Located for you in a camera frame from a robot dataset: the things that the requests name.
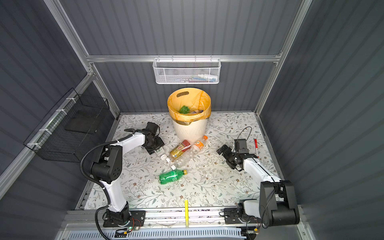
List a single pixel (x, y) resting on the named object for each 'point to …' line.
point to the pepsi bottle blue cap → (197, 111)
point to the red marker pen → (256, 145)
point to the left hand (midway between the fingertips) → (160, 146)
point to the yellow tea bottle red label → (183, 146)
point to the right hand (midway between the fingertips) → (223, 155)
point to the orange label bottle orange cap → (200, 143)
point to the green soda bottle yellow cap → (171, 176)
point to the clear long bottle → (195, 149)
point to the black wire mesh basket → (78, 123)
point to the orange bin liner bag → (189, 104)
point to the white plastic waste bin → (194, 132)
